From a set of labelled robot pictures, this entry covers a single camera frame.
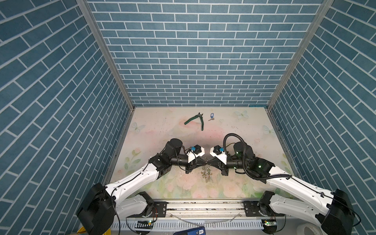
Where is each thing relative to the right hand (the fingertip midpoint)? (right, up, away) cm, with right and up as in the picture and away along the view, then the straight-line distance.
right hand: (207, 160), depth 71 cm
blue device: (-4, -30, -6) cm, 31 cm away
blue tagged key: (+8, +22, +44) cm, 50 cm away
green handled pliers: (-4, +24, +43) cm, 50 cm away
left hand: (-1, -2, 0) cm, 2 cm away
